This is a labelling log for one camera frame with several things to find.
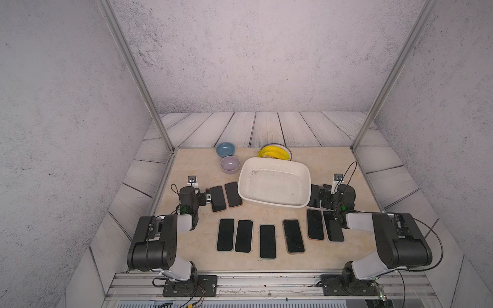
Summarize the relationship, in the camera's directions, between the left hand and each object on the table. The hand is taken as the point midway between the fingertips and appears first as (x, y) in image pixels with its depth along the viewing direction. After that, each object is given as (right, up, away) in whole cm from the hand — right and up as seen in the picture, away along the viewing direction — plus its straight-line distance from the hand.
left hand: (200, 188), depth 95 cm
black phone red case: (+16, -5, 0) cm, 17 cm away
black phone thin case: (+56, -6, 0) cm, 56 cm away
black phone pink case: (+44, -20, -8) cm, 49 cm away
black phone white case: (+22, -20, -10) cm, 31 cm away
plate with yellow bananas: (+39, +19, +20) cm, 48 cm away
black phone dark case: (+32, -22, -11) cm, 40 cm away
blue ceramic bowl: (+9, +21, +23) cm, 33 cm away
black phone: (+7, -6, +7) cm, 12 cm away
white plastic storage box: (+43, +2, +10) cm, 44 cm away
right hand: (+65, +1, -1) cm, 65 cm away
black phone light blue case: (+14, -20, -10) cm, 26 cm away
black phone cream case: (+54, -16, -5) cm, 57 cm away
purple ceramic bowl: (+13, +11, +14) cm, 22 cm away
